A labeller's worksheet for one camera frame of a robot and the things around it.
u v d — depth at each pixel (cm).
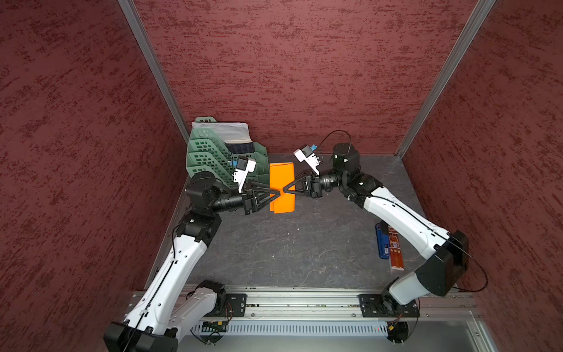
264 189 60
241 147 104
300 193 61
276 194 58
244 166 54
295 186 61
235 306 74
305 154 58
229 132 97
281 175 60
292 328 77
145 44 78
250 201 54
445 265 40
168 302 40
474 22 74
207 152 86
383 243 86
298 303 76
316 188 57
